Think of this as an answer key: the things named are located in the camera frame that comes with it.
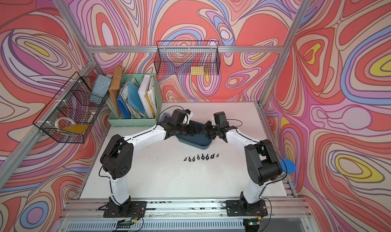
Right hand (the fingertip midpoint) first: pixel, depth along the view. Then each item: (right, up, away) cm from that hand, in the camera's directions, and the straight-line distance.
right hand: (200, 132), depth 91 cm
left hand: (0, +2, -3) cm, 4 cm away
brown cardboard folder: (-48, +28, -6) cm, 56 cm away
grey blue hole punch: (-24, +9, +14) cm, 29 cm away
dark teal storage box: (-2, -4, +5) cm, 7 cm away
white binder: (-36, +24, 0) cm, 43 cm away
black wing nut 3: (-6, -16, -1) cm, 18 cm away
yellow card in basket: (-55, +4, -24) cm, 60 cm away
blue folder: (-49, +15, +5) cm, 52 cm away
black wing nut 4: (-9, -16, -1) cm, 19 cm away
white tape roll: (-64, +6, -26) cm, 69 cm away
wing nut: (+11, -14, 0) cm, 18 cm away
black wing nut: (-1, -16, -1) cm, 16 cm away
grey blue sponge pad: (-54, +26, -10) cm, 61 cm away
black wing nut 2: (-4, -16, -1) cm, 17 cm away
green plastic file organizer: (-38, +19, +4) cm, 43 cm away
